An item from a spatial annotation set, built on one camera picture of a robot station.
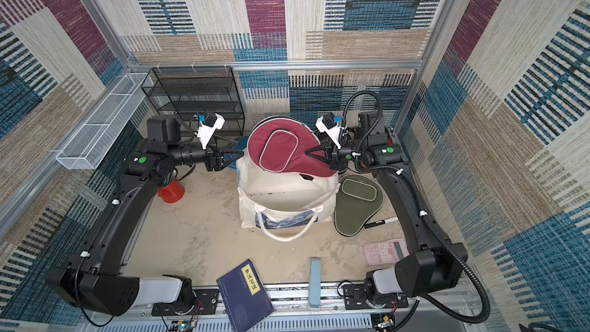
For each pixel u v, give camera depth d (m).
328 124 0.58
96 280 0.37
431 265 0.39
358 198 0.94
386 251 0.82
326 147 0.61
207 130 0.57
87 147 0.71
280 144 0.62
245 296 0.75
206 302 0.73
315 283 0.72
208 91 1.07
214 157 0.59
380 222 0.89
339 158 0.60
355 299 0.73
